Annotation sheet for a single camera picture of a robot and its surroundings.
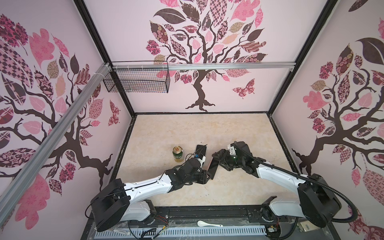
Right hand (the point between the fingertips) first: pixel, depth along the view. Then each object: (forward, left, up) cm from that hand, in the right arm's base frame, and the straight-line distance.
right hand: (214, 157), depth 83 cm
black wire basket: (+47, +47, +23) cm, 70 cm away
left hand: (-11, +3, -3) cm, 12 cm away
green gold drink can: (+3, +21, -2) cm, 21 cm away
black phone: (-3, 0, -7) cm, 8 cm away
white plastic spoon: (-31, +8, -10) cm, 33 cm away
